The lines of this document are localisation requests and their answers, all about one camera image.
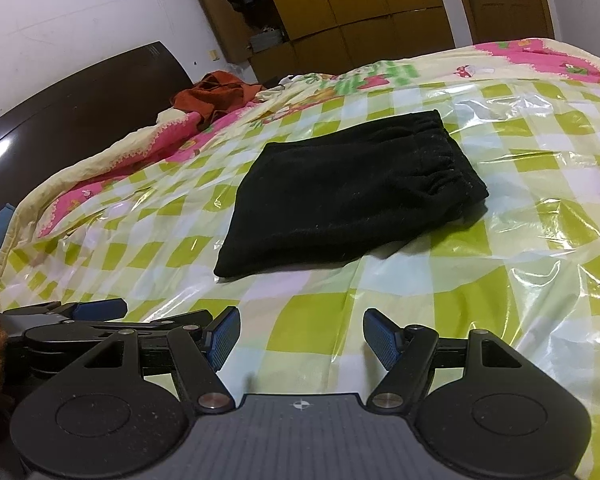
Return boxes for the wooden door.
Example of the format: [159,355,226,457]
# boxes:
[447,0,556,47]

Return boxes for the black pants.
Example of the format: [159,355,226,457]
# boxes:
[213,109,490,280]

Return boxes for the rust red garment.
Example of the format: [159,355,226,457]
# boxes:
[172,71,266,129]

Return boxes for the wooden wardrobe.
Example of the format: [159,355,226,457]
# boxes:
[180,0,456,84]

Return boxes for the printed checkered blanket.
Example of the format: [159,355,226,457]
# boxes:
[0,37,600,466]

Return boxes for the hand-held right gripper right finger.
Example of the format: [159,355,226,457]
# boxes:
[362,309,523,410]

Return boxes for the white cloth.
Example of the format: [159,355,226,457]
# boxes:
[265,74,301,91]

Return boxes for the blue cloth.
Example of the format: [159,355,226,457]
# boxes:
[0,203,19,257]

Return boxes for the grey bag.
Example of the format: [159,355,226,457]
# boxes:
[250,27,287,51]

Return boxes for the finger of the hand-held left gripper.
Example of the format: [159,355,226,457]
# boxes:
[1,297,129,331]
[24,309,214,357]

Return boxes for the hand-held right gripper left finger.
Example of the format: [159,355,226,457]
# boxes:
[85,306,242,410]

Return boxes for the dark brown headboard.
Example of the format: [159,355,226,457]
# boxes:
[0,41,194,217]

